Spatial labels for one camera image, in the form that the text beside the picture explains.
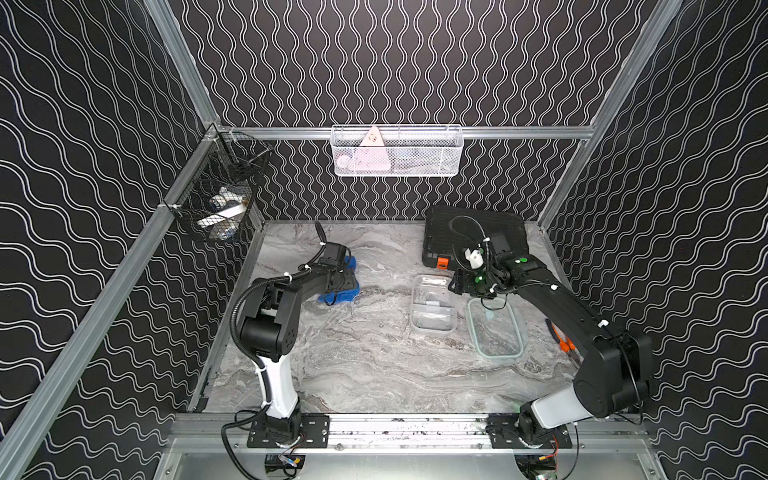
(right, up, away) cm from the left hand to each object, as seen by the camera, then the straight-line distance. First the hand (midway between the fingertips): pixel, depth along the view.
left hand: (343, 277), depth 100 cm
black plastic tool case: (+30, +14, -28) cm, 43 cm away
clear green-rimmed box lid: (+48, -16, -8) cm, 51 cm away
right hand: (+36, -2, -14) cm, 38 cm away
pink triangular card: (+10, +38, -11) cm, 41 cm away
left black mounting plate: (-3, -36, -27) cm, 45 cm away
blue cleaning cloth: (+2, -6, -1) cm, 7 cm away
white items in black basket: (-28, +20, -20) cm, 40 cm away
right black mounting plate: (+43, -36, -27) cm, 62 cm away
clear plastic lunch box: (+30, -9, -2) cm, 31 cm away
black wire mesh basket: (-38, +39, -1) cm, 54 cm away
